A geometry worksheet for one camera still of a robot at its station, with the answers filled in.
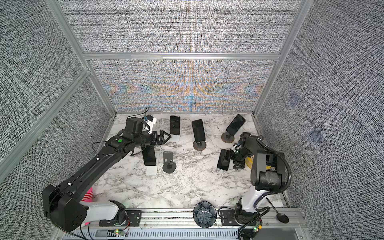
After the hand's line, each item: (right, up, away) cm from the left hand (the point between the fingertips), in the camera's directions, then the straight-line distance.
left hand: (165, 137), depth 77 cm
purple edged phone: (+3, +6, +21) cm, 22 cm away
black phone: (-11, -11, +8) cm, 17 cm away
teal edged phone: (+34, -15, +15) cm, 40 cm away
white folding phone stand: (-11, -21, +13) cm, 27 cm away
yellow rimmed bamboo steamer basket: (+47, -15, +11) cm, 51 cm away
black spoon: (+58, -40, -3) cm, 70 cm away
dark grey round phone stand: (0, -19, +15) cm, 24 cm away
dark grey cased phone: (+18, +3, +22) cm, 28 cm away
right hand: (+36, -17, +13) cm, 42 cm away
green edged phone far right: (+41, +6, +16) cm, 44 cm away
